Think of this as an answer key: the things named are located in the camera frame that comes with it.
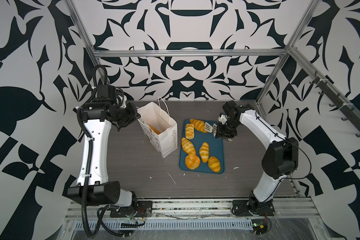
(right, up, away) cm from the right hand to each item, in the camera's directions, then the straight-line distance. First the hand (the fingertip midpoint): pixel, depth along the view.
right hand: (219, 135), depth 85 cm
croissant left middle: (-18, -8, +6) cm, 20 cm away
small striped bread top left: (-16, -1, +11) cm, 20 cm away
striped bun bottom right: (-3, -16, 0) cm, 16 cm away
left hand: (-41, +12, -16) cm, 45 cm away
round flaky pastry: (-15, -15, 0) cm, 21 cm away
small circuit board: (+15, -41, -15) cm, 46 cm away
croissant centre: (-8, -10, +4) cm, 14 cm away
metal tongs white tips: (-5, +3, +8) cm, 10 cm away
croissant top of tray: (-10, +5, +15) cm, 18 cm away
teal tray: (0, -8, +9) cm, 12 cm away
